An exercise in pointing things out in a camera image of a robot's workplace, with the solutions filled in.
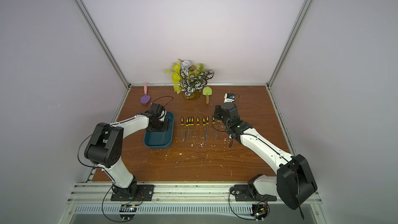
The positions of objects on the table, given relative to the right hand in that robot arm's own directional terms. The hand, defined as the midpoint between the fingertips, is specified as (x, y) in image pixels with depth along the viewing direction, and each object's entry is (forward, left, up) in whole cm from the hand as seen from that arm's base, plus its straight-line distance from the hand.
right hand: (218, 103), depth 82 cm
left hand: (-3, +31, -20) cm, 37 cm away
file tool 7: (+1, +2, -21) cm, 22 cm away
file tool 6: (-4, +7, -20) cm, 22 cm away
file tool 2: (-2, +18, -21) cm, 28 cm away
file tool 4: (+3, +13, -21) cm, 25 cm away
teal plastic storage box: (-13, +34, -20) cm, 41 cm away
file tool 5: (+3, +9, -21) cm, 23 cm away
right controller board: (-45, -19, -23) cm, 54 cm away
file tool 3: (-1, +16, -21) cm, 26 cm away
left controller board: (-47, +43, -24) cm, 69 cm away
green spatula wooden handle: (+27, +7, -20) cm, 34 cm away
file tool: (-1, +20, -20) cm, 28 cm away
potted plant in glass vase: (+14, +17, +4) cm, 22 cm away
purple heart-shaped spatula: (+19, +53, -20) cm, 59 cm away
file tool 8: (-3, -1, -22) cm, 22 cm away
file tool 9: (-13, +33, -20) cm, 41 cm away
